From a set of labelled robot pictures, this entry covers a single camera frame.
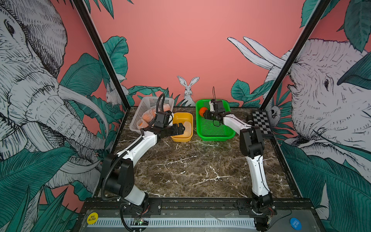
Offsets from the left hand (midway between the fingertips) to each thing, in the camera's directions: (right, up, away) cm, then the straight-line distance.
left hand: (180, 126), depth 87 cm
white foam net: (+4, -4, +12) cm, 13 cm away
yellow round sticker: (-43, -45, -17) cm, 64 cm away
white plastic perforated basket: (-30, +17, +26) cm, 43 cm away
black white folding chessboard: (+62, +5, +23) cm, 66 cm away
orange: (+15, +11, +21) cm, 28 cm away
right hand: (+17, +11, +19) cm, 28 cm away
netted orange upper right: (-12, +14, +23) cm, 30 cm away
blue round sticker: (+58, -47, -17) cm, 77 cm away
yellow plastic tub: (+3, +5, +26) cm, 27 cm away
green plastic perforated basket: (+18, -3, +20) cm, 27 cm away
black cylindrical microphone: (+53, +4, +23) cm, 57 cm away
